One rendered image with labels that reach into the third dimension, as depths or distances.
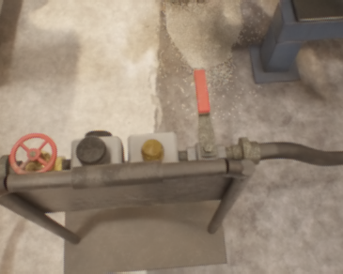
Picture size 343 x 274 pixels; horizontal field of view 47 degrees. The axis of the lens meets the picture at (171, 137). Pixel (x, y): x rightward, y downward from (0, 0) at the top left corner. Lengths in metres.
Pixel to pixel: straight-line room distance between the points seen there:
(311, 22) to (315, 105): 0.28
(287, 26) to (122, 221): 0.67
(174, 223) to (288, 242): 0.30
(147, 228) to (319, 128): 0.58
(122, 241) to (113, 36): 0.66
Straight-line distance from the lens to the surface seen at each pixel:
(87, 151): 0.62
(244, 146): 0.67
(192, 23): 1.36
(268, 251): 1.11
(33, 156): 0.64
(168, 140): 0.66
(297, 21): 1.11
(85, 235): 1.11
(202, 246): 1.08
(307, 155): 0.74
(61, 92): 1.27
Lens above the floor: 1.08
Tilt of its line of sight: 68 degrees down
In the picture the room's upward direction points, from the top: straight up
